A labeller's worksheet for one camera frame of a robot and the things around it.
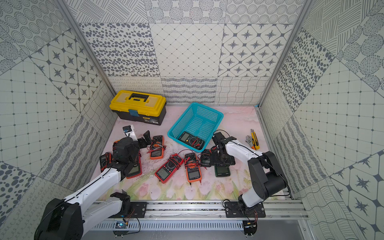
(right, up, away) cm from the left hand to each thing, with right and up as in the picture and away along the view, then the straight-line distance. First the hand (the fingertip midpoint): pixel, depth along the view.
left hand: (140, 131), depth 83 cm
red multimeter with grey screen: (+15, -22, +1) cm, 27 cm away
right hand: (+47, -21, +5) cm, 52 cm away
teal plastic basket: (+34, +6, +29) cm, 45 cm away
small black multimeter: (+38, -18, +6) cm, 42 cm away
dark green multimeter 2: (+29, -7, +13) cm, 33 cm away
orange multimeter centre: (+30, -21, +1) cm, 37 cm away
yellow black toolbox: (+1, +14, +13) cm, 19 cm away
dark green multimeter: (+47, -24, +3) cm, 53 cm away
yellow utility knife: (+72, -7, +18) cm, 75 cm away
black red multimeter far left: (-22, -18, +4) cm, 28 cm away
